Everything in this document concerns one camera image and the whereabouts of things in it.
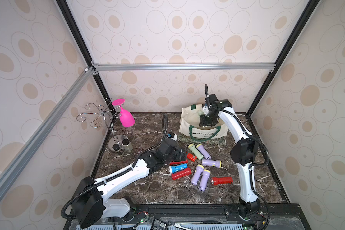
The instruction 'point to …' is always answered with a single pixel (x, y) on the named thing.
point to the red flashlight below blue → (187, 171)
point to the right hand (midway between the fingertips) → (209, 123)
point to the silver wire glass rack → (115, 142)
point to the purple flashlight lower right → (205, 177)
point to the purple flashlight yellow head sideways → (217, 163)
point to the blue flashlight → (172, 169)
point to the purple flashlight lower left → (197, 174)
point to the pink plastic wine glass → (126, 118)
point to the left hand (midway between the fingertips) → (187, 152)
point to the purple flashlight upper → (202, 149)
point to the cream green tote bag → (189, 125)
